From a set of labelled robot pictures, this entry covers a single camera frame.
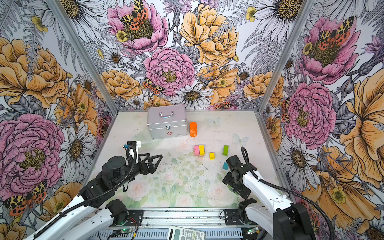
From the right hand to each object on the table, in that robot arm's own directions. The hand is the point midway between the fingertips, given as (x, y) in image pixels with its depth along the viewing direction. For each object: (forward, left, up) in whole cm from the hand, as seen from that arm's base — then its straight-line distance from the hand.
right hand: (233, 193), depth 80 cm
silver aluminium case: (+41, +37, +12) cm, 57 cm away
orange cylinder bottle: (+40, +21, +6) cm, 45 cm away
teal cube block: (+16, +2, -1) cm, 16 cm away
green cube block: (+27, 0, -1) cm, 27 cm away
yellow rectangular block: (+25, +15, +2) cm, 30 cm away
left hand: (+10, +38, +20) cm, 44 cm away
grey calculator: (-17, +27, 0) cm, 32 cm away
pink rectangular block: (+24, +19, +2) cm, 30 cm away
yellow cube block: (+22, +9, +1) cm, 24 cm away
